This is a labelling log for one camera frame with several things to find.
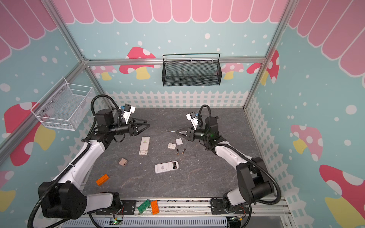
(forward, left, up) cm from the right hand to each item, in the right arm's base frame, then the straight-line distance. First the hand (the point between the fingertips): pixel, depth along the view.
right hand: (177, 133), depth 76 cm
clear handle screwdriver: (+2, +4, -1) cm, 5 cm away
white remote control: (-10, +8, -23) cm, 26 cm away
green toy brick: (-31, +17, -23) cm, 42 cm away
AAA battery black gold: (+1, +1, -24) cm, 24 cm away
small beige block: (-7, +35, -23) cm, 42 cm away
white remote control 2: (+5, +24, -23) cm, 34 cm away
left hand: (+1, +15, +4) cm, 16 cm away
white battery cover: (+5, +5, -23) cm, 25 cm away
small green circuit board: (-38, +31, -26) cm, 55 cm away
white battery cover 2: (+9, 0, -24) cm, 26 cm away
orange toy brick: (-32, +11, -24) cm, 41 cm away
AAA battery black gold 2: (+1, -2, -23) cm, 24 cm away
